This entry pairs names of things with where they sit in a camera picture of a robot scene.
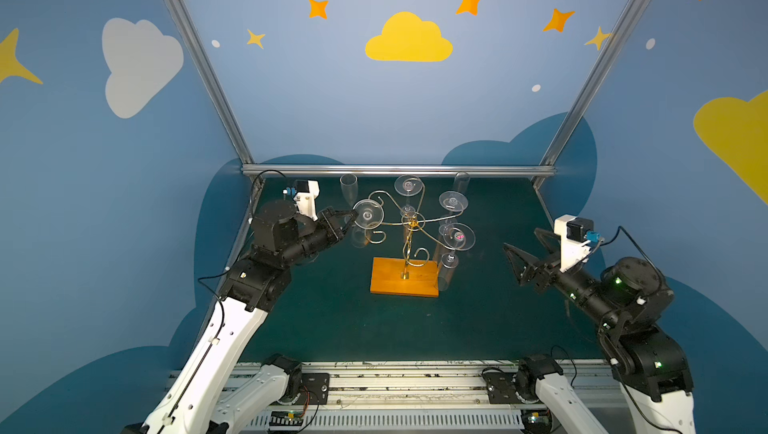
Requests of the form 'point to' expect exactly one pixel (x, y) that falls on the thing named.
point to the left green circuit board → (286, 418)
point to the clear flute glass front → (461, 182)
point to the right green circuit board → (536, 421)
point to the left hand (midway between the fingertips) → (356, 209)
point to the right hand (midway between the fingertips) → (526, 234)
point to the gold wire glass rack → (411, 222)
